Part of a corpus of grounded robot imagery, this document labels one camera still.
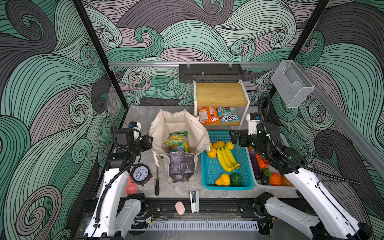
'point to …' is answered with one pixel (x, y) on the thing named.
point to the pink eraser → (180, 208)
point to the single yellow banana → (186, 147)
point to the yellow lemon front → (212, 153)
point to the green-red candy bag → (175, 148)
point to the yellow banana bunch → (227, 159)
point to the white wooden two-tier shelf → (220, 94)
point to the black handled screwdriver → (157, 183)
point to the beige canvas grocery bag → (180, 166)
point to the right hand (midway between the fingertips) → (238, 131)
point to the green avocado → (236, 179)
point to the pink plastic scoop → (131, 188)
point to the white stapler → (194, 196)
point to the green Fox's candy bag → (228, 114)
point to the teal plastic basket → (241, 154)
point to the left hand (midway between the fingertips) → (153, 136)
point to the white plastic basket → (257, 184)
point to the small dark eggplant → (266, 175)
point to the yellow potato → (218, 144)
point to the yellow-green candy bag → (176, 138)
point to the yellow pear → (224, 180)
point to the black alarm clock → (140, 174)
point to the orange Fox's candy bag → (208, 115)
